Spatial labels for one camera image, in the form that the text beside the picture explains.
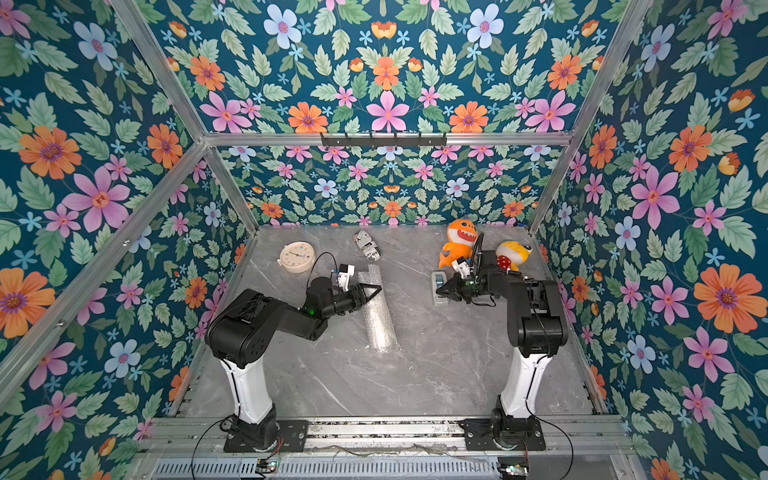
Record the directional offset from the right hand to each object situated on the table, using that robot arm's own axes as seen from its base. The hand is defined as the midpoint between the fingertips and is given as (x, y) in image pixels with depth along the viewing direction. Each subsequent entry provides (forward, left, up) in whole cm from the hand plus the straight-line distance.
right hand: (446, 287), depth 96 cm
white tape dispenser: (+3, +3, 0) cm, 4 cm away
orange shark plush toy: (+21, -7, +3) cm, 22 cm away
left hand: (-5, +21, +5) cm, 22 cm away
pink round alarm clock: (+13, +54, -1) cm, 55 cm away
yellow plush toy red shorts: (+13, -23, +2) cm, 26 cm away
